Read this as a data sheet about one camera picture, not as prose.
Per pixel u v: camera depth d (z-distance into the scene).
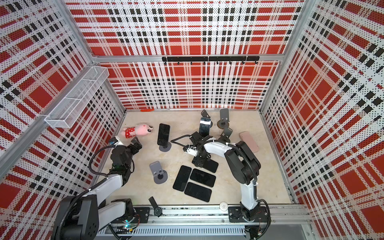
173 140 0.80
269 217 0.70
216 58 0.89
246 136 1.02
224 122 1.09
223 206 0.76
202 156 0.82
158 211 0.75
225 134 0.97
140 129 1.01
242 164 0.50
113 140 0.73
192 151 0.85
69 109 0.94
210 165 0.86
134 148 0.79
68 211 0.41
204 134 0.95
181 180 0.86
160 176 0.83
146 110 1.26
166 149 0.98
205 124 0.96
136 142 0.80
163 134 0.91
